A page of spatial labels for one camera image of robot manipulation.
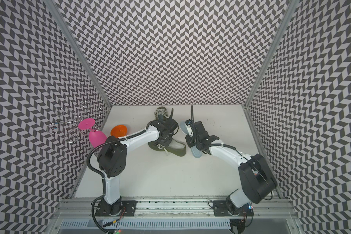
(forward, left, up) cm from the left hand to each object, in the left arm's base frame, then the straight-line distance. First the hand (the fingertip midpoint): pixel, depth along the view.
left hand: (162, 141), depth 92 cm
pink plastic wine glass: (-7, +32, +16) cm, 36 cm away
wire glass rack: (+3, +52, +16) cm, 55 cm away
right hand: (0, -18, +4) cm, 18 cm away
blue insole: (-1, -15, +16) cm, 22 cm away
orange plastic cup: (+9, +31, -1) cm, 32 cm away
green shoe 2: (-2, -9, -4) cm, 10 cm away
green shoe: (+21, +2, +3) cm, 21 cm away
